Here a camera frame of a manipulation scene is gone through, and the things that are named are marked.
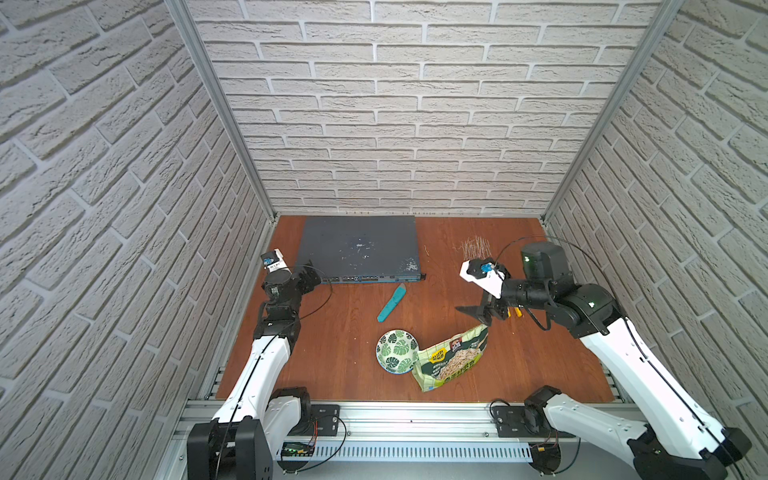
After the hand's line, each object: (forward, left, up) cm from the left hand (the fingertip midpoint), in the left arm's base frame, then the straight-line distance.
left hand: (291, 260), depth 82 cm
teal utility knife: (-2, -30, -18) cm, 35 cm away
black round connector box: (-44, -65, -19) cm, 81 cm away
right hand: (-15, -44, +10) cm, 47 cm away
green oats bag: (-26, -43, -6) cm, 50 cm away
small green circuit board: (-42, -5, -21) cm, 47 cm away
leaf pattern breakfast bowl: (-19, -30, -19) cm, 40 cm away
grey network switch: (+16, -18, -15) cm, 28 cm away
